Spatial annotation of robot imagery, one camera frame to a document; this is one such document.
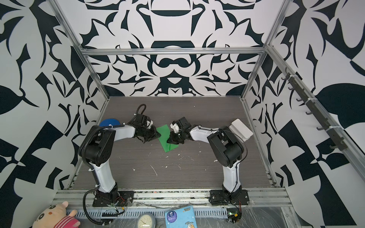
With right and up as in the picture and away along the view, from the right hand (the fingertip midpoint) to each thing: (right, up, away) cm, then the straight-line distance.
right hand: (167, 140), depth 91 cm
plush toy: (-46, -28, -27) cm, 61 cm away
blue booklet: (+9, -30, -26) cm, 40 cm away
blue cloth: (-47, +10, +15) cm, 50 cm away
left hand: (-5, +4, +6) cm, 9 cm away
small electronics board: (+35, -33, -19) cm, 52 cm away
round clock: (-7, -31, -26) cm, 41 cm away
